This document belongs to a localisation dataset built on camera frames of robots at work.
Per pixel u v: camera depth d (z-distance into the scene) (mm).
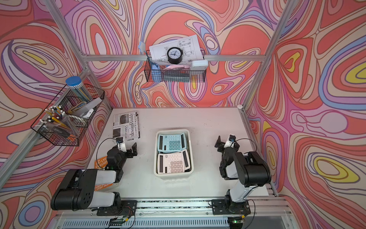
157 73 801
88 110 724
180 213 730
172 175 722
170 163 767
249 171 466
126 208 726
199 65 713
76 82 697
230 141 771
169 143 846
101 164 843
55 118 576
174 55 784
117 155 704
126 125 1046
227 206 671
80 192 431
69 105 768
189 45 822
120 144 768
